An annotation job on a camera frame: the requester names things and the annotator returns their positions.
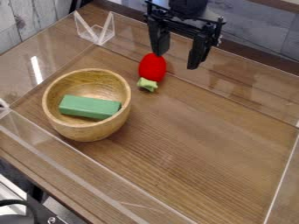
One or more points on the red plush strawberry toy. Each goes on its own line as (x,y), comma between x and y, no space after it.
(151,71)

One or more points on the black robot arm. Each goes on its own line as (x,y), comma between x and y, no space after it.
(188,18)

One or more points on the brown wooden bowl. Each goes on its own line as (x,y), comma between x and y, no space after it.
(93,83)

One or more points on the black table leg frame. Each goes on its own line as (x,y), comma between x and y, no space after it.
(43,214)

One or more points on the clear acrylic corner bracket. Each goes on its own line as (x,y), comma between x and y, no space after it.
(96,34)

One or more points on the green rectangular block stick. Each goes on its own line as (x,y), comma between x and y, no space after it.
(88,107)

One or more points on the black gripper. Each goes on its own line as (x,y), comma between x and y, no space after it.
(187,16)

